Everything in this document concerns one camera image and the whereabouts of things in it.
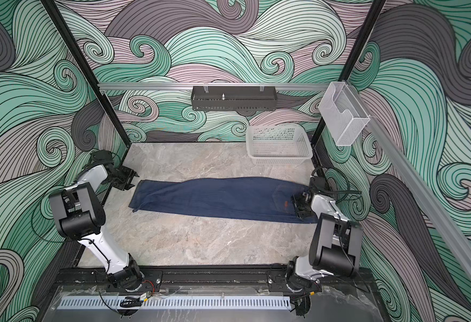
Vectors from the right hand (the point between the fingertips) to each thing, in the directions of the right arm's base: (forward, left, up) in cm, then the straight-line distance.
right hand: (291, 202), depth 91 cm
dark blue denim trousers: (+4, +21, -3) cm, 21 cm away
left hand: (+12, +74, +6) cm, 75 cm away
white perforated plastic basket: (+40, 0, -3) cm, 40 cm away
